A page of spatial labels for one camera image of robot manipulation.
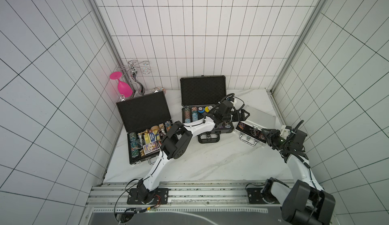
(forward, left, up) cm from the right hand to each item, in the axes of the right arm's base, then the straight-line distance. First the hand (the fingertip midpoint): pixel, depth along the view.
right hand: (264, 128), depth 84 cm
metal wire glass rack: (+29, +80, +20) cm, 87 cm away
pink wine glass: (+20, +88, +8) cm, 91 cm away
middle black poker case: (+27, +39, -4) cm, 47 cm away
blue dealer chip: (+16, +37, -5) cm, 41 cm away
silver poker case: (+3, +4, -11) cm, 12 cm away
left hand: (+7, +11, +1) cm, 13 cm away
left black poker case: (+8, +73, -7) cm, 74 cm away
